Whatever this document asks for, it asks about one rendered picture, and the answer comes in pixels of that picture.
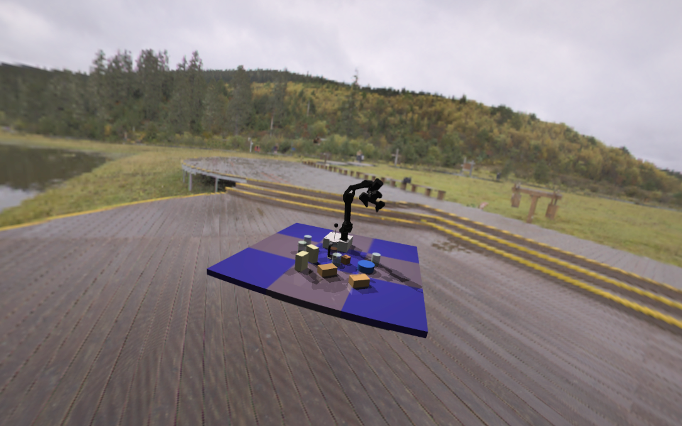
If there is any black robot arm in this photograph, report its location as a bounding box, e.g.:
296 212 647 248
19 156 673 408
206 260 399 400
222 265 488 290
339 178 383 241

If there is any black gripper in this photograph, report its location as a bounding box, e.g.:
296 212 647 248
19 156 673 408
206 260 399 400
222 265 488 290
359 191 385 212

